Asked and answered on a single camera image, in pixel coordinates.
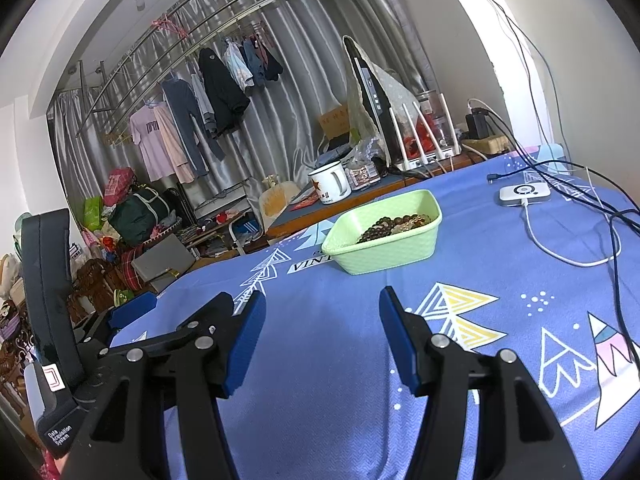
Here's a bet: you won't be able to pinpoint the grey laptop box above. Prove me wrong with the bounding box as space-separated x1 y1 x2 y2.
132 234 195 294

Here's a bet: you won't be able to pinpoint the dark green duffel bag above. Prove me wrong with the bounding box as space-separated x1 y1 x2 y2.
108 186 171 246

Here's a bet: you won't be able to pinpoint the green plastic bag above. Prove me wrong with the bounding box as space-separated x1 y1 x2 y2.
82 196 103 231

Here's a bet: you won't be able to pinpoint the pink red bag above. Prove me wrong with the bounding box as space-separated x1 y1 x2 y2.
103 167 136 207

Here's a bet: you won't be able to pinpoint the beige chair back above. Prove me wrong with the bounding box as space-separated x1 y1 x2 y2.
259 181 300 232

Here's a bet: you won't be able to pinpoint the wooden desk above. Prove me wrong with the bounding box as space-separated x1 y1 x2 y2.
266 152 483 245

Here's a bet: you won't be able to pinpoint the red packet on desk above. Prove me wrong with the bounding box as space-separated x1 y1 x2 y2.
290 193 319 210

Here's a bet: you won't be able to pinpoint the blue patterned tablecloth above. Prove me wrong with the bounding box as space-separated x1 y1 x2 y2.
106 144 640 480

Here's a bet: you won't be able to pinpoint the pink t-shirt hanging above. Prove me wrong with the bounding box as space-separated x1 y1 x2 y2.
129 102 195 184

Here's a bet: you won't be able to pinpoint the white enamel mug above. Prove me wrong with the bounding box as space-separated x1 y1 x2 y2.
309 160 352 205

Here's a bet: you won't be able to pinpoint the metal clothes drying rack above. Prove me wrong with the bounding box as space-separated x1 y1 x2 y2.
55 0 279 140

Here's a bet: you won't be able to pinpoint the green plastic basket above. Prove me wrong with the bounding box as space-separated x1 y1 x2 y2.
321 188 442 275

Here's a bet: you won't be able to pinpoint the small plastic jar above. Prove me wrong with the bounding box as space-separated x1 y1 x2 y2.
344 158 381 191

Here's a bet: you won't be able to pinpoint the dark blue trousers hanging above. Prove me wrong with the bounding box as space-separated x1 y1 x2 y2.
160 76 226 177

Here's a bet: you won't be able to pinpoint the black shirt hanging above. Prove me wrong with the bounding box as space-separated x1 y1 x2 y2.
198 48 250 136

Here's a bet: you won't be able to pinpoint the small white device box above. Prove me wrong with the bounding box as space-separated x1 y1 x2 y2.
498 182 551 207

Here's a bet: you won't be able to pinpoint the cardboard box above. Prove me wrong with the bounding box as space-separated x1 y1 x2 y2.
319 104 350 140

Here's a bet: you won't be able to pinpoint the silver grey curtain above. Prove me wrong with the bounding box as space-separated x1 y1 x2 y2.
50 0 431 216

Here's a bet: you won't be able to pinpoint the light blue shirts hanging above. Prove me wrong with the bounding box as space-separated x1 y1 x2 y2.
222 34 284 94

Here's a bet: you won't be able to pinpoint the white wifi router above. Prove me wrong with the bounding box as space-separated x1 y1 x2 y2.
387 90 461 174

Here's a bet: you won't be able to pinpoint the beige power strip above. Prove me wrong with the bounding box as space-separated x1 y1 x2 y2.
461 134 511 157

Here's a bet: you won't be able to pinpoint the black monitor with cover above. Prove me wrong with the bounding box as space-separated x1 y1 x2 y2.
342 35 418 165

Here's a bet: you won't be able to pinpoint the black power adapter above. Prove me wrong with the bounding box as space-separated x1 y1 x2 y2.
465 110 491 140

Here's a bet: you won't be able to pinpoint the dark bead bracelets pile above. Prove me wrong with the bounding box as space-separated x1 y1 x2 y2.
356 212 433 245

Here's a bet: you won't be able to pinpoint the white cable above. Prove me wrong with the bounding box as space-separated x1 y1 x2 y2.
519 164 623 269

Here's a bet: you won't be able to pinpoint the black cables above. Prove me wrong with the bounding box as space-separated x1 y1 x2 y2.
449 0 640 361

